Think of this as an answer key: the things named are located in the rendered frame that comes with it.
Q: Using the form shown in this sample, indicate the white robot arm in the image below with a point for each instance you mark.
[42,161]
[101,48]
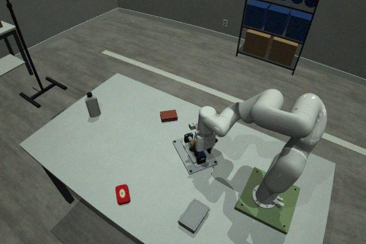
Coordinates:
[287,166]

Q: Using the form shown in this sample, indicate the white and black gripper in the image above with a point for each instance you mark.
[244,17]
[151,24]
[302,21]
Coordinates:
[201,143]

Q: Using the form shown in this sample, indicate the reddish-brown rectangular block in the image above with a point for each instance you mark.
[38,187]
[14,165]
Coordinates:
[169,115]

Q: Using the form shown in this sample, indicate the brass ball valve with blue handle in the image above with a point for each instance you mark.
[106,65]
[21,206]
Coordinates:
[187,143]

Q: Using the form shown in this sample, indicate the grey bottle with black cap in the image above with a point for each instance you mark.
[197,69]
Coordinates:
[92,105]

